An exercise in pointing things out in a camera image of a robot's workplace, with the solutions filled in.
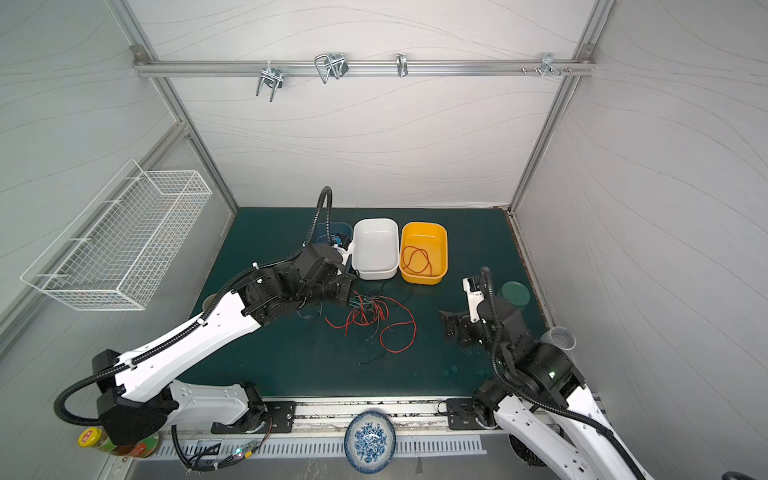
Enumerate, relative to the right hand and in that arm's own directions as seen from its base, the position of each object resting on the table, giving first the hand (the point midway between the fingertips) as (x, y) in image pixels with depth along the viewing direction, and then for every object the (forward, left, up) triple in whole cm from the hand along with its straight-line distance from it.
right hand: (464, 302), depth 69 cm
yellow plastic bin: (+30, +8, -24) cm, 39 cm away
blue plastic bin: (+39, +41, -19) cm, 60 cm away
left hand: (+4, +25, +3) cm, 26 cm away
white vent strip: (-29, +56, -22) cm, 67 cm away
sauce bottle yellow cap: (-31, +71, -16) cm, 79 cm away
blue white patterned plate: (-27, +21, -22) cm, 40 cm away
